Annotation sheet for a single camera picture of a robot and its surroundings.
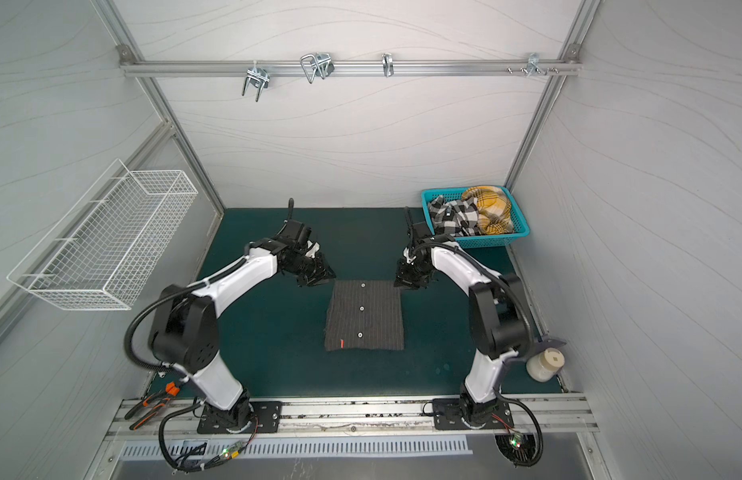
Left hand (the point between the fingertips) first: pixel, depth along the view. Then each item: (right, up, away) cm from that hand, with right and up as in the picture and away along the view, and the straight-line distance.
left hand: (339, 272), depth 88 cm
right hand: (+19, -2, +3) cm, 20 cm away
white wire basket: (-52, +8, -19) cm, 57 cm away
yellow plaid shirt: (+53, +19, +16) cm, 59 cm away
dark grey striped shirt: (+8, -13, 0) cm, 15 cm away
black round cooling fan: (+46, -41, -16) cm, 64 cm away
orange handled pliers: (-44, -31, -12) cm, 56 cm away
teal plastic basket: (+62, +14, +16) cm, 66 cm away
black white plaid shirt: (+40, +17, +17) cm, 46 cm away
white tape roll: (+54, -23, -13) cm, 60 cm away
